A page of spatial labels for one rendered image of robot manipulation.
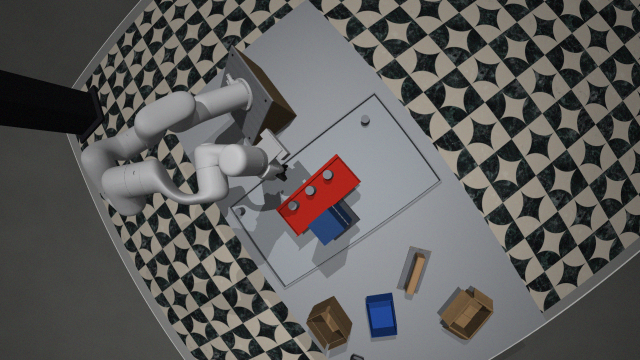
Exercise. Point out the blue open bin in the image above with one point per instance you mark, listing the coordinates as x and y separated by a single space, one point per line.
381 315

